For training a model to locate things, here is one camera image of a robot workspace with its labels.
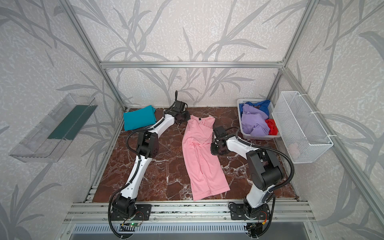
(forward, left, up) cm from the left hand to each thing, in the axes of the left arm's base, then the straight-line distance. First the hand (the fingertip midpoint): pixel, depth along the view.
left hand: (191, 111), depth 112 cm
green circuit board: (-70, +24, -3) cm, 74 cm away
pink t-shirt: (-47, -11, -3) cm, 48 cm away
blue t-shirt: (+5, -54, +3) cm, 55 cm away
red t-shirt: (-16, -54, +7) cm, 57 cm away
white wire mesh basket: (-41, -51, +31) cm, 72 cm away
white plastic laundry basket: (-27, -34, +8) cm, 44 cm away
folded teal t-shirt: (-2, +40, -6) cm, 40 cm away
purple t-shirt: (-19, -40, +13) cm, 46 cm away
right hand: (-29, -16, -1) cm, 33 cm away
